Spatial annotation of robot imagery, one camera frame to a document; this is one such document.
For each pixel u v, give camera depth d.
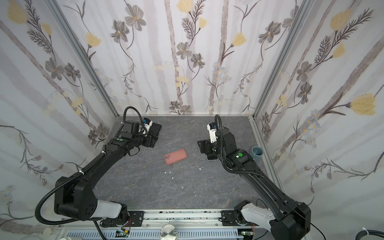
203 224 0.74
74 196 0.46
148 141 0.76
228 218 0.74
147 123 0.75
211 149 0.65
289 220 0.37
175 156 0.98
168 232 0.58
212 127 0.65
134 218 0.74
